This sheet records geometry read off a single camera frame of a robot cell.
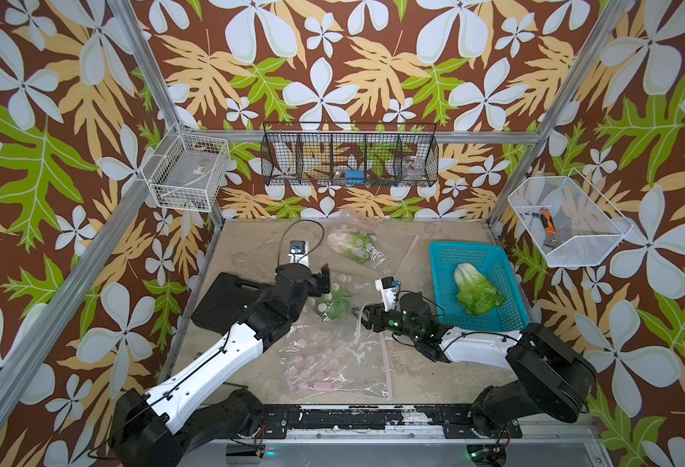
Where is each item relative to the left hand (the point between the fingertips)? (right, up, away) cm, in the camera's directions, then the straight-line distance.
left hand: (314, 262), depth 77 cm
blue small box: (+12, +27, +17) cm, 34 cm away
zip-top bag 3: (+26, +4, +28) cm, 38 cm away
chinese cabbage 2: (+13, +5, +25) cm, 29 cm away
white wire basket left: (-39, +28, +9) cm, 49 cm away
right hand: (+11, -14, +5) cm, 19 cm away
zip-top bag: (+5, -29, +7) cm, 30 cm away
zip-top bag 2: (+4, -16, +5) cm, 17 cm away
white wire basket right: (+73, +12, +6) cm, 75 cm away
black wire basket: (+10, +36, +22) cm, 44 cm away
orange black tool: (+68, +9, +6) cm, 69 cm away
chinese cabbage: (+50, -10, +13) cm, 52 cm away
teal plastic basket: (+45, +1, +27) cm, 52 cm away
